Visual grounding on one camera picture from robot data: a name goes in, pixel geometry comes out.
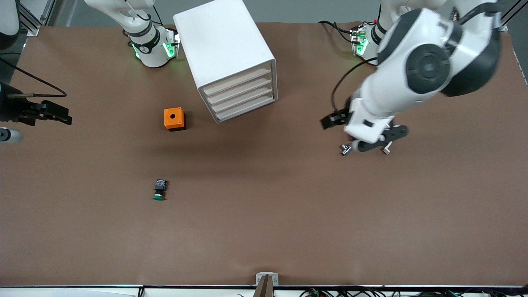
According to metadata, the white table edge rail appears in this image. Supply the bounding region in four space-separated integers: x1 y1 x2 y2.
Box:
0 284 528 297

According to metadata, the grey metal bracket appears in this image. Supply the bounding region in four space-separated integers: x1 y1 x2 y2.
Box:
255 272 279 286

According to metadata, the green push button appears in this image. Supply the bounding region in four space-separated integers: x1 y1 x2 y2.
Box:
152 179 168 201

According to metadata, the black cable bundle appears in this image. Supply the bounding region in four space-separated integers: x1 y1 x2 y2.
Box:
299 287 528 297

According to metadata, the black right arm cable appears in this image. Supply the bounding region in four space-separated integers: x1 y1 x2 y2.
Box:
0 57 68 98

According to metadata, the brown post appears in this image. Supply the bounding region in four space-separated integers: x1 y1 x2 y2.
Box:
252 275 274 297

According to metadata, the white drawer cabinet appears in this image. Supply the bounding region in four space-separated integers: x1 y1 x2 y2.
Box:
173 0 278 124

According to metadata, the aluminium frame profile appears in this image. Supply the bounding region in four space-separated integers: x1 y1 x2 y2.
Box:
19 0 54 37
497 0 528 32

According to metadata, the black arm base cable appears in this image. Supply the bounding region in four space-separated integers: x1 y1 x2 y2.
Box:
318 20 360 44

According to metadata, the orange button enclosure box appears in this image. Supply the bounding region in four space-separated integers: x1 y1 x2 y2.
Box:
164 107 186 132

